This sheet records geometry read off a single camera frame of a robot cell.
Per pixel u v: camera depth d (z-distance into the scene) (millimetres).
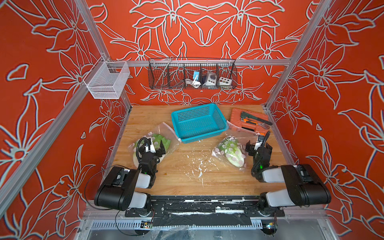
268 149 696
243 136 968
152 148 771
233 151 840
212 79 902
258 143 759
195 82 836
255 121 1020
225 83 928
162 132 1003
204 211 732
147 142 718
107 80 931
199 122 1100
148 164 658
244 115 1058
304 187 430
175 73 1005
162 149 815
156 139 891
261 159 670
